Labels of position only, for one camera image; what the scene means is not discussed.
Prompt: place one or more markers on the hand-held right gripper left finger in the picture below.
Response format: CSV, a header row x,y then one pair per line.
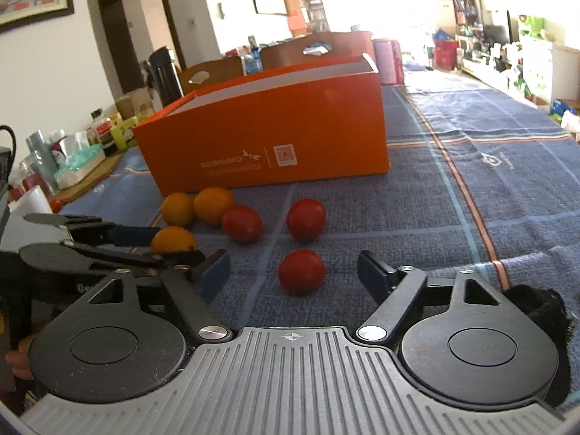
x,y
215,276

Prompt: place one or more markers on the brown bottle with black cap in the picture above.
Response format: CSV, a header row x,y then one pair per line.
x,y
103,133

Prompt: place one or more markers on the blue checked tablecloth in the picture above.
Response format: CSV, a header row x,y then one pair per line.
x,y
430,190

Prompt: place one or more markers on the black television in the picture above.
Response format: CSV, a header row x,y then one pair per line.
x,y
496,31

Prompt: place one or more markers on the wooden chair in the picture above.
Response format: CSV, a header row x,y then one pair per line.
x,y
213,75
344,45

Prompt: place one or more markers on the red plastic basket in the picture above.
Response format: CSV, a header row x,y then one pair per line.
x,y
445,54

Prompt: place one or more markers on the small red ball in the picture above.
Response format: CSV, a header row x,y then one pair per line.
x,y
55,205

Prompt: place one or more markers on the black thermos bottle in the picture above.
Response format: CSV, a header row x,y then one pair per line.
x,y
165,77

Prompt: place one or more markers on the pink package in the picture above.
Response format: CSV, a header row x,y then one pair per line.
x,y
387,61

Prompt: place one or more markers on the black fuzzy cloth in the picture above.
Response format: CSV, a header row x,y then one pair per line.
x,y
543,308

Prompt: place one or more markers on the brown cardboard box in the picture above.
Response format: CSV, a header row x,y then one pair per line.
x,y
133,102

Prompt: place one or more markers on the teal tissue pack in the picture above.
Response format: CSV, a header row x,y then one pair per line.
x,y
79,167

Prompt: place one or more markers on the red tomato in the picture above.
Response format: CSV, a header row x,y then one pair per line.
x,y
301,272
306,220
242,224

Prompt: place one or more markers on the orange cardboard box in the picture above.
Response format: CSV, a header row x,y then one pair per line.
x,y
272,122

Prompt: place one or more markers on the wooden cutting board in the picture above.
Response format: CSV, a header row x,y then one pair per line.
x,y
106,167

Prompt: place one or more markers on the grey cylinder container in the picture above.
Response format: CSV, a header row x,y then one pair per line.
x,y
40,158

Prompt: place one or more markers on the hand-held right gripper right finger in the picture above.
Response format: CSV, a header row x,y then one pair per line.
x,y
371,276

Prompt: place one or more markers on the white container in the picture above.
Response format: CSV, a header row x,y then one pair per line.
x,y
29,201

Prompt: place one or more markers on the green panda mug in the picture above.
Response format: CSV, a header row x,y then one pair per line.
x,y
124,133

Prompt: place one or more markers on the orange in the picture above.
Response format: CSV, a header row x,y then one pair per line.
x,y
174,240
178,208
213,204

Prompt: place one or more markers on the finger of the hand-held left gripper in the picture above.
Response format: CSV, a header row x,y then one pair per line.
x,y
136,236
181,259

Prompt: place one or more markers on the tall dark bookshelf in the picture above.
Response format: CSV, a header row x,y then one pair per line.
x,y
464,4

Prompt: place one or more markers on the blue plastic bottle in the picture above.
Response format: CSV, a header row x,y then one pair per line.
x,y
253,61

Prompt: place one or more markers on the white bookshelf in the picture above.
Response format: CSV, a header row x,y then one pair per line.
x,y
317,13

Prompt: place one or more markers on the white cabinet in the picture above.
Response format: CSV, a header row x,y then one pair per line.
x,y
548,72

